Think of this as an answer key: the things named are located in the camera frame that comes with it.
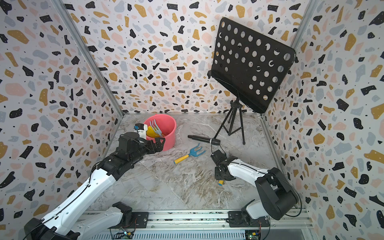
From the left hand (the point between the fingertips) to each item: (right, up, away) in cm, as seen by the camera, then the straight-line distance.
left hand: (159, 139), depth 75 cm
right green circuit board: (+46, -45, -4) cm, 65 cm away
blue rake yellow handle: (+16, -11, +25) cm, 32 cm away
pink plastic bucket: (-2, +7, +29) cm, 30 cm away
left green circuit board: (-16, -46, -4) cm, 48 cm away
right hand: (+33, -23, +14) cm, 43 cm away
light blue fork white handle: (-8, +6, +19) cm, 21 cm away
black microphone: (+28, -3, +27) cm, 39 cm away
